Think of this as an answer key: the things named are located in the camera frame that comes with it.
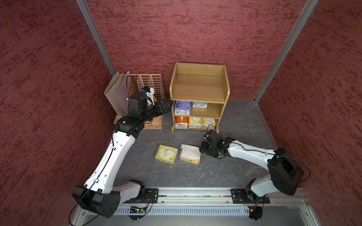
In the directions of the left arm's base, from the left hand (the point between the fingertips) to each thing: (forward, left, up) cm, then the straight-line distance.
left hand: (166, 107), depth 70 cm
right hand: (-11, -21, -31) cm, 39 cm away
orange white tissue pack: (+8, -8, -25) cm, 27 cm away
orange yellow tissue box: (-13, -13, -28) cm, 34 cm away
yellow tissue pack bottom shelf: (+10, -17, -27) cm, 34 cm away
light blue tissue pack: (+14, -19, -14) cm, 27 cm away
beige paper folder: (+15, +36, -5) cm, 39 cm away
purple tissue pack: (+10, -8, -12) cm, 17 cm away
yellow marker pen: (+8, 0, -33) cm, 34 cm away
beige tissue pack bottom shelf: (+8, -24, -29) cm, 39 cm away
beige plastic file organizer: (+40, +14, -14) cm, 45 cm away
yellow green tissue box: (-13, +1, -28) cm, 31 cm away
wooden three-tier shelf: (+16, -18, -3) cm, 25 cm away
